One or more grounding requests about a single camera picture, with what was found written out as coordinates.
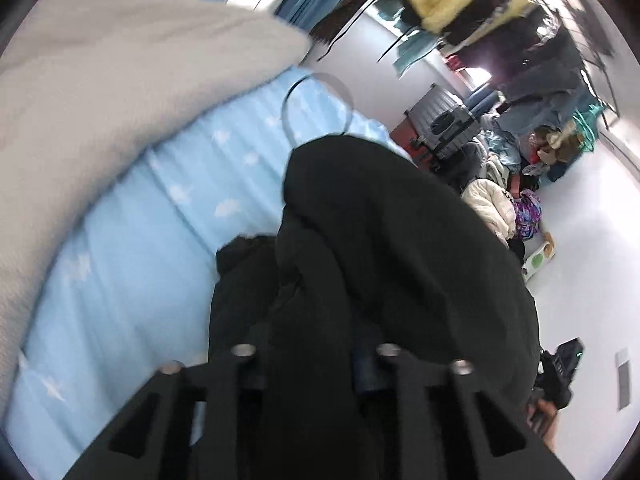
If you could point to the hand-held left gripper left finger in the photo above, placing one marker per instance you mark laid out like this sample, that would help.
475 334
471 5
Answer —
200 410

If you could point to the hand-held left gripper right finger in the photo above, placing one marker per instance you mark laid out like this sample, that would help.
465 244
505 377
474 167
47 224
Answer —
430 410

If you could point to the black puffer jacket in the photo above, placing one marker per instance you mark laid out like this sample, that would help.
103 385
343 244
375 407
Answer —
390 260

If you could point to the denim hanging clothes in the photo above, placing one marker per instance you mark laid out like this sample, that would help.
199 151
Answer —
540 90

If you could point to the person's right hand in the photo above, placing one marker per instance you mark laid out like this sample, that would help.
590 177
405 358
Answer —
547 425

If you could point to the polka dot board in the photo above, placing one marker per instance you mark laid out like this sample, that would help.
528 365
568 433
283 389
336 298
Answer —
540 260

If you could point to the purple patterned bag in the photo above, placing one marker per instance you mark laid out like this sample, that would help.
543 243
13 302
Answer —
526 215

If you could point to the light blue bed sheet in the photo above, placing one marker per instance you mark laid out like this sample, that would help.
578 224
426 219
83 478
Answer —
140 240

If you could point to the white duvet bundle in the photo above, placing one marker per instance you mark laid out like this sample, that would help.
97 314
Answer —
487 202

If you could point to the teal clip hanger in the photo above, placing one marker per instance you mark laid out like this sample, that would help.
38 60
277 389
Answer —
585 125

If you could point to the red suitcase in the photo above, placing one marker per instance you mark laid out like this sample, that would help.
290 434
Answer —
405 137

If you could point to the silver suitcase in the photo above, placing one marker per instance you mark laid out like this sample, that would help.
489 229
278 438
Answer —
445 120

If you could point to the grey blanket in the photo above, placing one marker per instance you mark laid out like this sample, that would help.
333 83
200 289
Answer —
110 85

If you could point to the plaid brown coat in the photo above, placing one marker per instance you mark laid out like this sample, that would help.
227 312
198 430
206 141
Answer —
360 0

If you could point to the white wall vent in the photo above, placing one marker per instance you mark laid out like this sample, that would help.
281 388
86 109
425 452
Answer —
624 380

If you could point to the ceiling clothes rail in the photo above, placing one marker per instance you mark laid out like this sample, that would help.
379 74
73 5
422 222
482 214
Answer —
575 10

